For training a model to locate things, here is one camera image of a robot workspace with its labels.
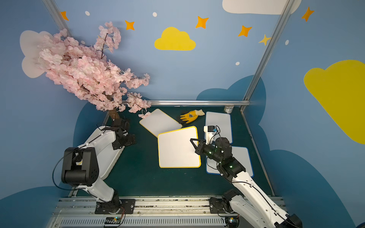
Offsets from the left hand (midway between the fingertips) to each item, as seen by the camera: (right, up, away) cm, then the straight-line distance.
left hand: (128, 141), depth 94 cm
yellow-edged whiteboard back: (+18, +13, +18) cm, 28 cm away
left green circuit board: (0, -38, -21) cm, 44 cm away
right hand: (+43, +5, -21) cm, 48 cm away
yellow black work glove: (+43, +18, +21) cm, 51 cm away
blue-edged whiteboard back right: (+69, +12, +18) cm, 72 cm away
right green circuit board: (+63, -39, -20) cm, 77 cm away
